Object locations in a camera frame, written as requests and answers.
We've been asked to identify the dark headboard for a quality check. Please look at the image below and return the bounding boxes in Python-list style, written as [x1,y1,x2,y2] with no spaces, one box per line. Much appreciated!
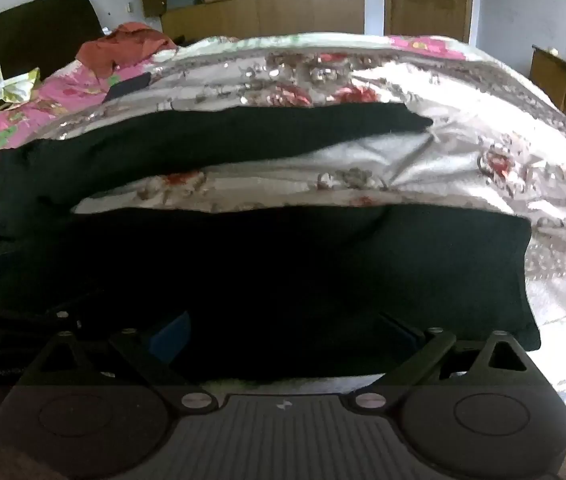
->
[0,0,109,86]

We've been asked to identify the white floral blanket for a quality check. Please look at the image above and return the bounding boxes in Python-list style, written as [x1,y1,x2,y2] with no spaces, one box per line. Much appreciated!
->
[28,35,566,396]

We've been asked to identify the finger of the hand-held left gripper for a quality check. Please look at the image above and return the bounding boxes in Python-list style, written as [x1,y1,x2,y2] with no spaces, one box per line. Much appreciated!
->
[13,306,86,335]

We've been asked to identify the wooden wardrobe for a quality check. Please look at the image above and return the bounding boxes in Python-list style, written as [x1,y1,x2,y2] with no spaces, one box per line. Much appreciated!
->
[136,0,366,46]

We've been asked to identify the orange-red cloth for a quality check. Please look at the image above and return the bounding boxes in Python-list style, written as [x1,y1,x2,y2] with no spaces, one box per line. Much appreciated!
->
[76,22,179,78]

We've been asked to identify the wooden door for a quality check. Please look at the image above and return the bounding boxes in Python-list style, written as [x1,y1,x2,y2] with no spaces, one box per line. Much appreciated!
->
[384,0,474,43]

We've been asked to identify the dark phone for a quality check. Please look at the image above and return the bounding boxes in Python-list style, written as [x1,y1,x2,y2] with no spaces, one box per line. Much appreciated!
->
[104,72,152,103]

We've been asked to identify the black pants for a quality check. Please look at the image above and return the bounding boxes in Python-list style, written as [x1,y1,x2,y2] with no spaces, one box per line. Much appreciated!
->
[0,102,541,386]

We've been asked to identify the pink floral bedsheet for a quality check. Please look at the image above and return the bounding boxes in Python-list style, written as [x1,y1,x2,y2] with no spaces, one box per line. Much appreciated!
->
[0,34,488,226]

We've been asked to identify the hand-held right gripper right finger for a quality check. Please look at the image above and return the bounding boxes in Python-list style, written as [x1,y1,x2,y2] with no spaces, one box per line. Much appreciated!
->
[345,312,538,413]

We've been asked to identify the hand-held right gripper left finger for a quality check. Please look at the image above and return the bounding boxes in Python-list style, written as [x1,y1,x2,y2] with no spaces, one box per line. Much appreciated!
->
[28,310,214,413]

